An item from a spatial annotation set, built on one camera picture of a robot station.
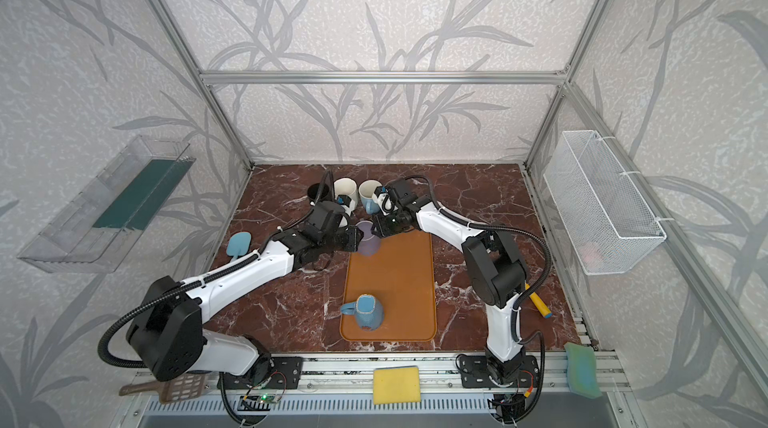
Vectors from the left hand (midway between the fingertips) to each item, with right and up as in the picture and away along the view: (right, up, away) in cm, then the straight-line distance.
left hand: (365, 225), depth 85 cm
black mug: (-21, +10, +19) cm, 30 cm away
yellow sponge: (+10, -37, -14) cm, 41 cm away
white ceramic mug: (-8, +11, +13) cm, 18 cm away
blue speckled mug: (+2, -20, -11) cm, 23 cm away
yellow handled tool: (+50, -23, -3) cm, 55 cm away
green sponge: (+57, -36, -10) cm, 68 cm away
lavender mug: (+1, -6, +4) cm, 7 cm away
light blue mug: (-1, +10, +16) cm, 19 cm away
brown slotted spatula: (-43, -38, -13) cm, 59 cm away
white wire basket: (+53, +4, -24) cm, 59 cm away
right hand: (+3, +1, +7) cm, 8 cm away
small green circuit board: (-25, -42, -13) cm, 51 cm away
